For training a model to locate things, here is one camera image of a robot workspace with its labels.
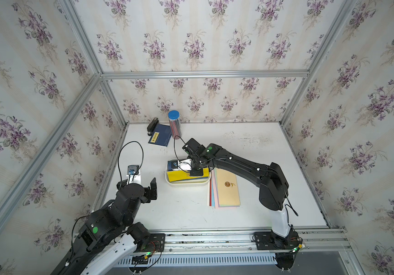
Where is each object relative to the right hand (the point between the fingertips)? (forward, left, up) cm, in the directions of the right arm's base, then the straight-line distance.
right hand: (191, 166), depth 85 cm
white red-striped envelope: (-9, -10, -11) cm, 17 cm away
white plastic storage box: (-5, -4, -7) cm, 10 cm away
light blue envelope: (-10, -11, -10) cm, 18 cm away
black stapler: (+35, +29, -7) cm, 46 cm away
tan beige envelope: (-6, -20, -11) cm, 23 cm away
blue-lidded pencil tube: (+29, +11, +8) cm, 32 cm away
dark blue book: (+29, +22, -10) cm, 38 cm away
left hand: (-14, +16, +12) cm, 25 cm away
